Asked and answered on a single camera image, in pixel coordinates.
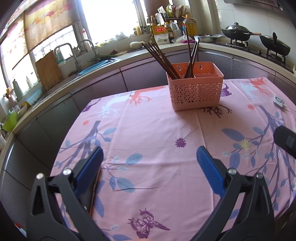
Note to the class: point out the yellow labelled seasoning box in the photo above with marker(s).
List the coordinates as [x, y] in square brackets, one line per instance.
[159, 30]

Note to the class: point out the white round remote device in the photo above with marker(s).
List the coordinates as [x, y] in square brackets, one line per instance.
[278, 102]

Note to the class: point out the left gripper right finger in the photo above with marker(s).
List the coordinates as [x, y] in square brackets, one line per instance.
[244, 211]

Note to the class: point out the black wok with lid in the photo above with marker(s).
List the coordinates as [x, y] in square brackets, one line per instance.
[238, 32]

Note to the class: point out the dark chopsticks bunch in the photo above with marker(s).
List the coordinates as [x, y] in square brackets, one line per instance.
[193, 56]
[160, 57]

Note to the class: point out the black wok right burner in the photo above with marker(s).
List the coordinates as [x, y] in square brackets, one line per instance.
[274, 44]

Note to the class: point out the chrome kitchen faucet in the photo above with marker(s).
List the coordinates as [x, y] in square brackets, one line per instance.
[62, 55]

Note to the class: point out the green plastic bowl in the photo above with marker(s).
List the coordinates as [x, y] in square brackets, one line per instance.
[10, 122]

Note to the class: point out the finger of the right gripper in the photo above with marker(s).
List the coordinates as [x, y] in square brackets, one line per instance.
[285, 139]

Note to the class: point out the metal bowl on counter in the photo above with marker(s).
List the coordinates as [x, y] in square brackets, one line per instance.
[209, 38]

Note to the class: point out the black smartphone red case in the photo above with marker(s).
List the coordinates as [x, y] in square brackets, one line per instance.
[95, 184]

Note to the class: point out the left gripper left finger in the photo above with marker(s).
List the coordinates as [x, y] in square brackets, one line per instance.
[56, 209]

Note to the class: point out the gas stove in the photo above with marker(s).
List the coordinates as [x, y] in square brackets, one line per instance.
[272, 54]

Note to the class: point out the dark chopsticks left bunch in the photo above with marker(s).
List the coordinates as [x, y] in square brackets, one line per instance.
[160, 57]

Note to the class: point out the pink perforated utensil basket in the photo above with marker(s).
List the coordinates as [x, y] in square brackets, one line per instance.
[201, 91]

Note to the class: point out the pink floral tablecloth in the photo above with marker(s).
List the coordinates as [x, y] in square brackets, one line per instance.
[151, 185]

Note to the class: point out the yellow cooking oil bottle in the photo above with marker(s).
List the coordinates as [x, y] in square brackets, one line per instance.
[190, 25]

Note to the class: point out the dark chopsticks right bunch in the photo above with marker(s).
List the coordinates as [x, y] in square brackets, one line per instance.
[193, 56]

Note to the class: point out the wooden cutting board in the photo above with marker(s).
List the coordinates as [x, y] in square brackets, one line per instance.
[48, 71]

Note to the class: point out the range hood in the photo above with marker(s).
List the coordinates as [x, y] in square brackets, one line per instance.
[266, 4]

